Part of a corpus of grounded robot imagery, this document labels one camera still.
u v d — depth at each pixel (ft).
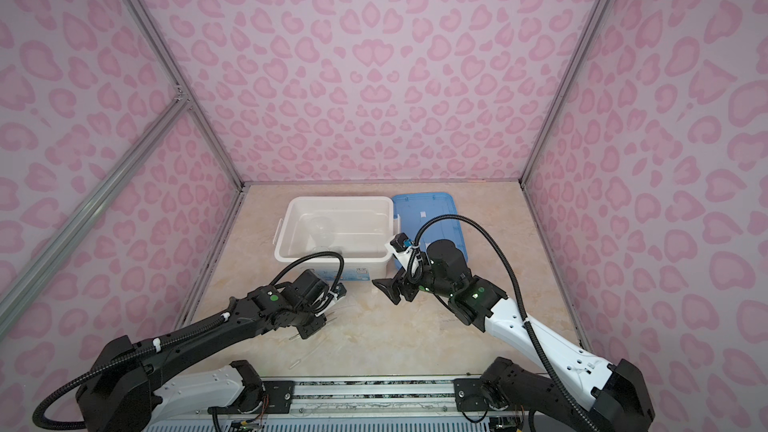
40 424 1.25
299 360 2.62
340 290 2.42
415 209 3.64
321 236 3.37
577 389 1.30
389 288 2.04
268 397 2.36
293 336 2.69
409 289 2.08
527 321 1.56
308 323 2.32
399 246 1.99
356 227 3.40
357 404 2.37
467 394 2.42
